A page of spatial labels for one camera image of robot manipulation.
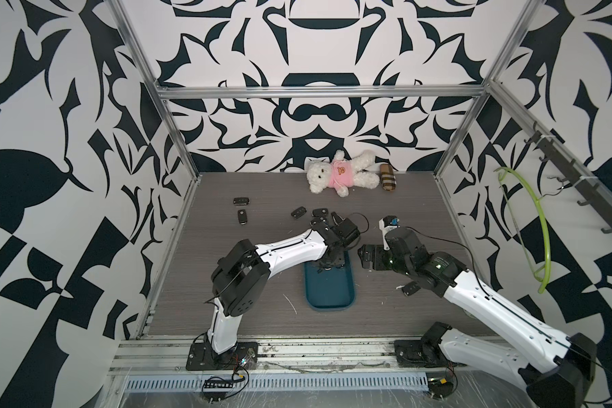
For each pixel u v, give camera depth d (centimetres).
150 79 87
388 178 115
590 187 58
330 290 87
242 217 105
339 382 71
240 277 49
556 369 39
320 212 105
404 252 58
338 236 68
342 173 111
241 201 108
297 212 105
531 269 70
